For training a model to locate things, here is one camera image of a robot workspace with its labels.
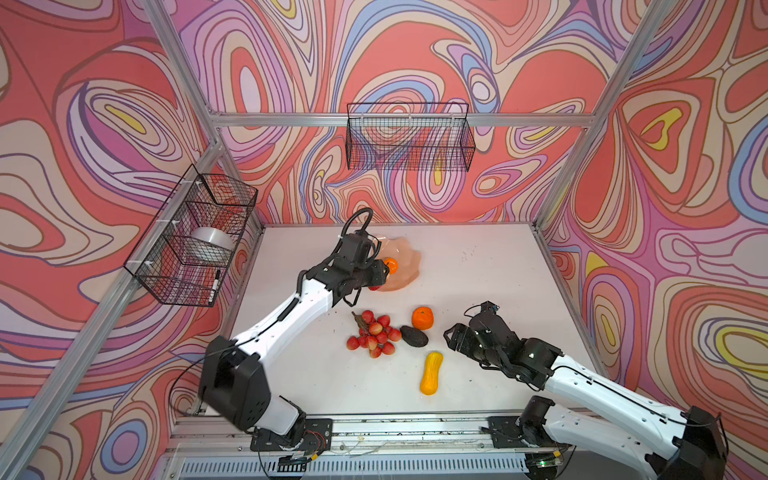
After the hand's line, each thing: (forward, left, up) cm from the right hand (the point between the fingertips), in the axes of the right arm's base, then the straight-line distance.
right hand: (456, 346), depth 79 cm
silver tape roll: (+17, +60, +26) cm, 67 cm away
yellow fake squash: (-8, +8, -5) cm, 12 cm away
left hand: (+18, +18, +12) cm, 28 cm away
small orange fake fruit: (+31, +16, -4) cm, 35 cm away
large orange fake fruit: (+10, +8, -3) cm, 13 cm away
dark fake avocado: (+5, +11, -4) cm, 13 cm away
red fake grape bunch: (+5, +22, -2) cm, 23 cm away
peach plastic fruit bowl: (+35, +10, -6) cm, 37 cm away
